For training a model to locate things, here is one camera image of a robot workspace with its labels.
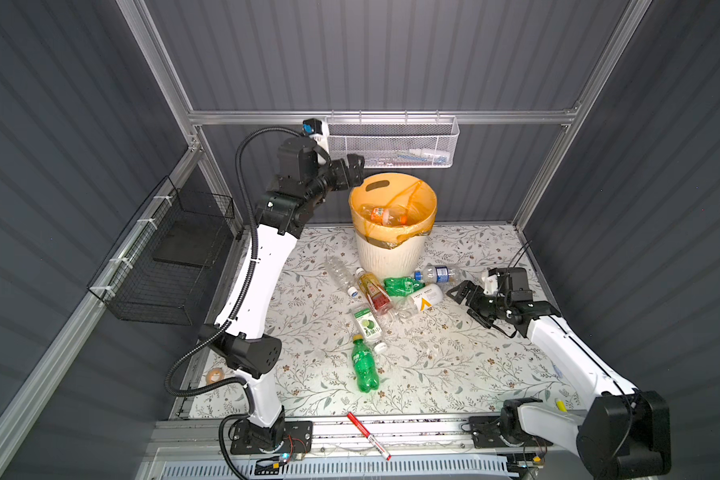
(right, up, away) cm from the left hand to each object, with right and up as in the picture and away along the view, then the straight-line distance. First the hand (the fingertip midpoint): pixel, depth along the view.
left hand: (349, 158), depth 67 cm
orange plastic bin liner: (+17, -1, +31) cm, 36 cm away
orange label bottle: (+9, -10, +26) cm, 29 cm away
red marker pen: (+5, -67, +6) cm, 68 cm away
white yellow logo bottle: (+21, -36, +26) cm, 49 cm away
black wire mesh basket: (-47, -26, +5) cm, 54 cm away
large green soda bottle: (+3, -50, +16) cm, 52 cm away
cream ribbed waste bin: (+10, -24, +26) cm, 37 cm away
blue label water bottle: (+28, -29, +33) cm, 52 cm away
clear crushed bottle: (-5, -29, +33) cm, 44 cm away
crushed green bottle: (+16, -33, +32) cm, 48 cm away
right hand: (+31, -35, +17) cm, 50 cm away
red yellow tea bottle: (+7, -34, +26) cm, 44 cm away
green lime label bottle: (+5, -43, +22) cm, 49 cm away
